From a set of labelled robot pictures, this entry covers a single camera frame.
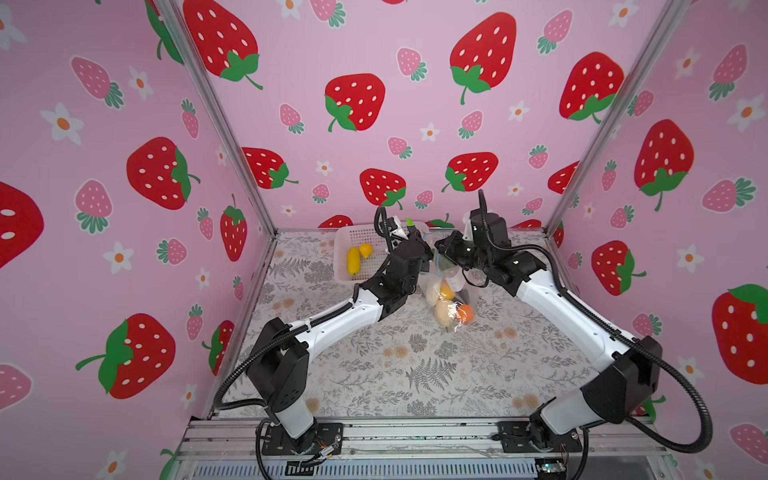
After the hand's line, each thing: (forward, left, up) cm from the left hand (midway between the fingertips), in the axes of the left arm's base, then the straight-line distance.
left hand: (422, 231), depth 78 cm
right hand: (-3, -2, -1) cm, 4 cm away
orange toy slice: (-11, -14, -23) cm, 30 cm away
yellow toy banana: (+13, +22, -27) cm, 37 cm away
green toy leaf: (+2, +3, +1) cm, 4 cm away
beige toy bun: (-10, -7, -25) cm, 28 cm away
